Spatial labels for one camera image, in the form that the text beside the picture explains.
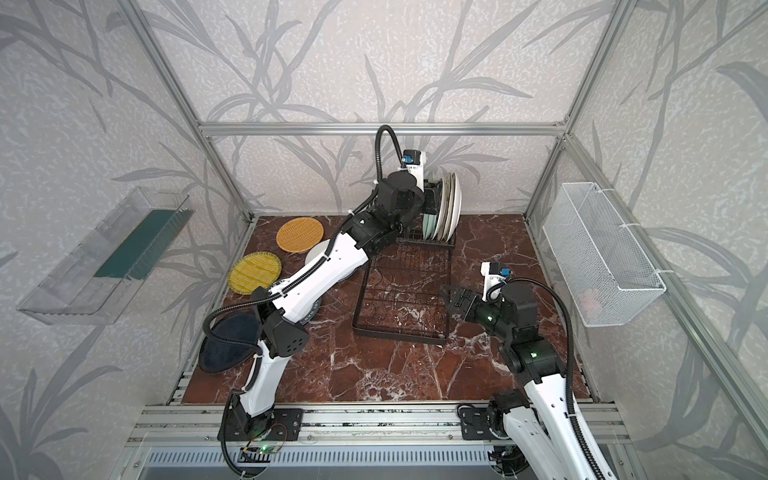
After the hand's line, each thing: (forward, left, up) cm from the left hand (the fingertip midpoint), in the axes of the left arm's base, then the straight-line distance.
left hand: (439, 182), depth 72 cm
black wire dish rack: (-6, +7, -40) cm, 42 cm away
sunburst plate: (-4, -1, -14) cm, 15 cm away
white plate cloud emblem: (+10, +40, -40) cm, 57 cm away
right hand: (-20, -3, -17) cm, 27 cm away
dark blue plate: (-28, +61, -41) cm, 79 cm away
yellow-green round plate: (+2, +61, -42) cm, 74 cm away
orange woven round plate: (+19, +49, -41) cm, 67 cm away
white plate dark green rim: (-31, +26, -7) cm, 41 cm away
